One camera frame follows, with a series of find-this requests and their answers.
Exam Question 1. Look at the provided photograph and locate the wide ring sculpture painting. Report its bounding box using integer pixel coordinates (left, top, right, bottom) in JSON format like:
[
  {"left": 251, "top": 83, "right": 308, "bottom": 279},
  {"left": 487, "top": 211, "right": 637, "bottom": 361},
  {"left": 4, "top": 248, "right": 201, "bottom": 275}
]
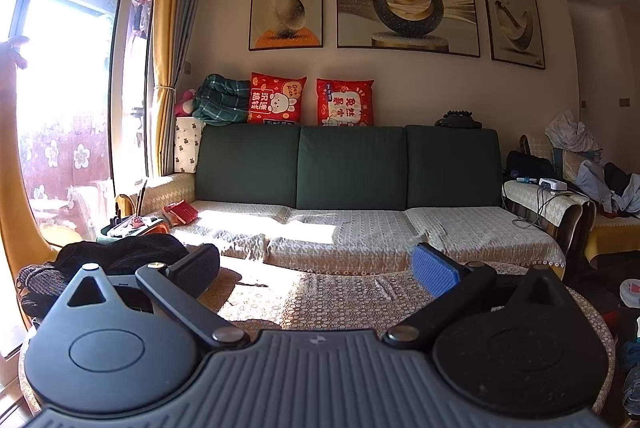
[{"left": 335, "top": 0, "right": 482, "bottom": 58}]

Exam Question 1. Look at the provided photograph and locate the pile of clothes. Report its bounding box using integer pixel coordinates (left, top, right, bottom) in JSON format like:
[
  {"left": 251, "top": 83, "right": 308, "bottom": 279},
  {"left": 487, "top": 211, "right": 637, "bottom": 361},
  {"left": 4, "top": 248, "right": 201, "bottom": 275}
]
[{"left": 545, "top": 108, "right": 640, "bottom": 216}]

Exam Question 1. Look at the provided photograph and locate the cream lace armrest cover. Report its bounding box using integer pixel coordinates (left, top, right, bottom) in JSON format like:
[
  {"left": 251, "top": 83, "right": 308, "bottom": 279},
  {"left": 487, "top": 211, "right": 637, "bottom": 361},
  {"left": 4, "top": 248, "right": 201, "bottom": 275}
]
[{"left": 502, "top": 179, "right": 588, "bottom": 233}]

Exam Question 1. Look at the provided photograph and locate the balcony clothes rack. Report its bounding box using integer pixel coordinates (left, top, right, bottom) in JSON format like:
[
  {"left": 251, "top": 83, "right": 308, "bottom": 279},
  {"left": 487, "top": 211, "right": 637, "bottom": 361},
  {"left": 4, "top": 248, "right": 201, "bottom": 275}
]
[{"left": 131, "top": 0, "right": 157, "bottom": 39}]

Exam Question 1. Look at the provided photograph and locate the black massager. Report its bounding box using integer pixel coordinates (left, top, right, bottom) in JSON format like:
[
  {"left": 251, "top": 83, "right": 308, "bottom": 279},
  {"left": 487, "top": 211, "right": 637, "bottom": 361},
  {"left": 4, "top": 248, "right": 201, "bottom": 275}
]
[{"left": 434, "top": 109, "right": 482, "bottom": 129}]

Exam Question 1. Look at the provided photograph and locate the yellow seat cloth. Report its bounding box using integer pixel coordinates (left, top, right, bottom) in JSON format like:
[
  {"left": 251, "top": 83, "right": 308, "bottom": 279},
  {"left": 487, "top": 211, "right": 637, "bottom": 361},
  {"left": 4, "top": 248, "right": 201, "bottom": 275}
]
[{"left": 585, "top": 214, "right": 640, "bottom": 259}]

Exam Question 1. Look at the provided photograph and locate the yellow curtain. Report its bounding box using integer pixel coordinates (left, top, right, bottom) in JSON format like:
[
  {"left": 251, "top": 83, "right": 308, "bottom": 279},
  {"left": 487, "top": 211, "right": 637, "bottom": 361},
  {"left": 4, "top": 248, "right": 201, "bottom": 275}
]
[{"left": 152, "top": 0, "right": 201, "bottom": 179}]

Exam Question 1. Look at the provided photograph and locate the grey knit cloth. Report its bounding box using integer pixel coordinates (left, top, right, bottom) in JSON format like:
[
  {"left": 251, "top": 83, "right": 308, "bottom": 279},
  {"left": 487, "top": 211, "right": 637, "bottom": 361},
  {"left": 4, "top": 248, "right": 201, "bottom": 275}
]
[{"left": 16, "top": 262, "right": 68, "bottom": 324}]

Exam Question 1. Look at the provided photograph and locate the wooden armchair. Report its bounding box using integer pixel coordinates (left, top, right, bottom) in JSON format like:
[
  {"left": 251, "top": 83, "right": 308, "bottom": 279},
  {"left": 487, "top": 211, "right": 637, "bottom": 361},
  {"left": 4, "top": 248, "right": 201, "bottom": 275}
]
[{"left": 502, "top": 135, "right": 640, "bottom": 269}]

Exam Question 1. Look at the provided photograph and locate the small painting with orange top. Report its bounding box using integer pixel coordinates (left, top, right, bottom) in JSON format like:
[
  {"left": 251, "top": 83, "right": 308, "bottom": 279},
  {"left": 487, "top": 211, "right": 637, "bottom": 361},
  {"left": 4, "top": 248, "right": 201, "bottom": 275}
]
[{"left": 481, "top": 0, "right": 547, "bottom": 69}]

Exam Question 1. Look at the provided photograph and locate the cream lace sofa cover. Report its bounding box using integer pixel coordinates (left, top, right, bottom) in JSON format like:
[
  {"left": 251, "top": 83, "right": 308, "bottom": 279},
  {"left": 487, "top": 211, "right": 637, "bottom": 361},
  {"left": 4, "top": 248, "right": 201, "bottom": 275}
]
[{"left": 141, "top": 173, "right": 567, "bottom": 276}]

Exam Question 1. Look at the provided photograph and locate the red floral blanket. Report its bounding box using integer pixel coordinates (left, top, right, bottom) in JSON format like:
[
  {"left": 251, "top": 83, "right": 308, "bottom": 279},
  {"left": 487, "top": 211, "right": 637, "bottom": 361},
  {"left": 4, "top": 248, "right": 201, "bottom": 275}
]
[{"left": 20, "top": 108, "right": 108, "bottom": 209}]

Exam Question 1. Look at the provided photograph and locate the device cable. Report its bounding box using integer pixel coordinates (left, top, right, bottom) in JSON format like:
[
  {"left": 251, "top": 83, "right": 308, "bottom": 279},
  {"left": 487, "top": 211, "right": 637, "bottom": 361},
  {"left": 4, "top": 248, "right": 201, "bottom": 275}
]
[{"left": 514, "top": 185, "right": 576, "bottom": 229}]

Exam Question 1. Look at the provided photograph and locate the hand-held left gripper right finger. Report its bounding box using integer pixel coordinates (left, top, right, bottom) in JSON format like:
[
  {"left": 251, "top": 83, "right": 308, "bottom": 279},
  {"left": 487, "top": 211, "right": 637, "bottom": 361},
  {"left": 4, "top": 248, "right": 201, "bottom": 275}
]
[{"left": 382, "top": 243, "right": 576, "bottom": 351}]

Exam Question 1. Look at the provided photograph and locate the bear-print pillow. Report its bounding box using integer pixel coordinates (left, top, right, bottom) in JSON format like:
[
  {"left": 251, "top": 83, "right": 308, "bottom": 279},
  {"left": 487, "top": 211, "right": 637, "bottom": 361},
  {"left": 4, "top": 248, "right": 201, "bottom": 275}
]
[{"left": 174, "top": 117, "right": 206, "bottom": 173}]

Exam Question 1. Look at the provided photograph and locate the red book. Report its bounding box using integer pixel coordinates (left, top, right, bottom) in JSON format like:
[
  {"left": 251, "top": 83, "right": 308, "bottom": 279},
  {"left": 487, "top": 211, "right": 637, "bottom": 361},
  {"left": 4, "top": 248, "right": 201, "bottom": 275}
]
[{"left": 164, "top": 202, "right": 200, "bottom": 226}]

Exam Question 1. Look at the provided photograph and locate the red printed cushion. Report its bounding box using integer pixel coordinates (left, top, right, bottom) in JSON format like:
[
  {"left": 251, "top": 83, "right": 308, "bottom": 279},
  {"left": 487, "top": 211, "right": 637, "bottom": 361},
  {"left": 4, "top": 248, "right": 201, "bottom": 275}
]
[
  {"left": 316, "top": 78, "right": 375, "bottom": 127},
  {"left": 247, "top": 72, "right": 307, "bottom": 126}
]

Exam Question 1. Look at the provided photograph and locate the black bag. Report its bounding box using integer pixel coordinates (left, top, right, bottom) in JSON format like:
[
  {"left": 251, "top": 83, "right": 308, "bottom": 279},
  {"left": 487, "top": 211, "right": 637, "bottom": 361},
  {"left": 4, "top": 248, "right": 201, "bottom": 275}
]
[{"left": 506, "top": 151, "right": 553, "bottom": 181}]

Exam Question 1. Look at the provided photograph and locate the black knit cloth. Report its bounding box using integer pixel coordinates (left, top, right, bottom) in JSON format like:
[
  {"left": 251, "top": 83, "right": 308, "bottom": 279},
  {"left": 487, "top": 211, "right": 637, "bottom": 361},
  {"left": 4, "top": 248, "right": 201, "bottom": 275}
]
[{"left": 50, "top": 239, "right": 191, "bottom": 303}]

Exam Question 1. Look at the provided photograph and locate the dark window frame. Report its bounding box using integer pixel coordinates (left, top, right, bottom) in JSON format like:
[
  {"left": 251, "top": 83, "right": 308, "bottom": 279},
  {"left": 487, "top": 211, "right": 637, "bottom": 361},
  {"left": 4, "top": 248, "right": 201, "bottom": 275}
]
[{"left": 10, "top": 0, "right": 156, "bottom": 209}]

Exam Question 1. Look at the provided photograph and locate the pink plush toy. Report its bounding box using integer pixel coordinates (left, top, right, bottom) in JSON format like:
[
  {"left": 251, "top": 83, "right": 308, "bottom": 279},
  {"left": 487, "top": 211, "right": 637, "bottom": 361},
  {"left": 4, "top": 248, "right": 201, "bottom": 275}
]
[{"left": 174, "top": 88, "right": 198, "bottom": 119}]

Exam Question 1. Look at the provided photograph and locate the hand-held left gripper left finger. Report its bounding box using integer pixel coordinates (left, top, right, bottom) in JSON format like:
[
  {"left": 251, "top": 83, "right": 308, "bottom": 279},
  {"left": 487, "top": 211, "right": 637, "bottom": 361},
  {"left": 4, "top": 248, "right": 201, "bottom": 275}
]
[{"left": 52, "top": 244, "right": 251, "bottom": 350}]

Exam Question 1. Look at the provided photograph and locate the round plastic container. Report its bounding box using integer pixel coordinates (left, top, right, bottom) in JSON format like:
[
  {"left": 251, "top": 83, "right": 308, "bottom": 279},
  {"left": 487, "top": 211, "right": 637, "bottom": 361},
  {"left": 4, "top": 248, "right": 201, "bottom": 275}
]
[{"left": 620, "top": 279, "right": 640, "bottom": 309}]

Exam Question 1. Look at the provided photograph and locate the green plaid blanket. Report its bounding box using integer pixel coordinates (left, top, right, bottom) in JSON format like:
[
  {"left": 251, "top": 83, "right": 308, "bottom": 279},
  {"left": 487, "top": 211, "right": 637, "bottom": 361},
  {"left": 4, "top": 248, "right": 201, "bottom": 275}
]
[{"left": 194, "top": 74, "right": 251, "bottom": 127}]

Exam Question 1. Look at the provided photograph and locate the small painting with orange base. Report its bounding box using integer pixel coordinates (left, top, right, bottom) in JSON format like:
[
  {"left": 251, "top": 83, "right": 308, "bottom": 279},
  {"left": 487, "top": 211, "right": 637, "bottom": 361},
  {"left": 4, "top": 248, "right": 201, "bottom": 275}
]
[{"left": 248, "top": 0, "right": 325, "bottom": 52}]

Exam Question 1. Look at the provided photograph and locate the green sofa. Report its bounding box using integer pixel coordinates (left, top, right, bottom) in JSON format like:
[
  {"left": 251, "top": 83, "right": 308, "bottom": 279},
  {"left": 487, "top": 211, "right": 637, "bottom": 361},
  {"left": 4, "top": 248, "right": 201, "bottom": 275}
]
[{"left": 192, "top": 124, "right": 503, "bottom": 212}]

